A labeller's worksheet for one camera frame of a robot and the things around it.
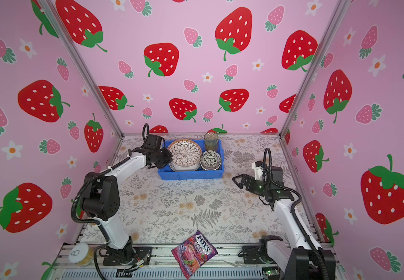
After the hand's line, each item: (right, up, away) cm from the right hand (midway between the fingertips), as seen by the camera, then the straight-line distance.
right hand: (239, 180), depth 81 cm
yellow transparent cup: (-13, +19, +22) cm, 32 cm away
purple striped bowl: (-14, +4, +12) cm, 18 cm away
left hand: (-33, +11, +13) cm, 38 cm away
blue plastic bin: (-37, +2, +14) cm, 40 cm away
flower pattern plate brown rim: (-28, +13, +20) cm, 37 cm away
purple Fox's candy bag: (-21, -30, -8) cm, 37 cm away
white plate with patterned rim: (-29, +4, +17) cm, 34 cm away
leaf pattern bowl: (-13, +10, +17) cm, 24 cm away
